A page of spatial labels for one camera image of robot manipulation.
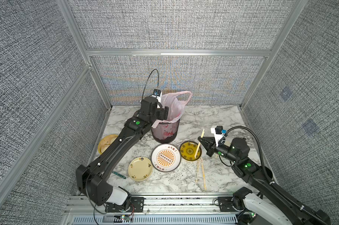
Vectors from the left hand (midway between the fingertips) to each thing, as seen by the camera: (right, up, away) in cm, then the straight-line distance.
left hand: (163, 104), depth 75 cm
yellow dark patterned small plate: (+16, -29, +19) cm, 38 cm away
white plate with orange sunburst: (+1, -33, +15) cm, 36 cm away
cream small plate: (-14, -38, +10) cm, 42 cm away
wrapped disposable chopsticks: (+20, -40, +11) cm, 46 cm away
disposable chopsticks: (+24, -40, +9) cm, 48 cm away
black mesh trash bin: (+1, -16, +11) cm, 20 cm away
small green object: (-27, -41, +9) cm, 50 cm away
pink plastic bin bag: (+8, 0, +11) cm, 13 cm away
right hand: (+19, -16, -4) cm, 25 cm away
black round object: (+58, -37, +1) cm, 69 cm away
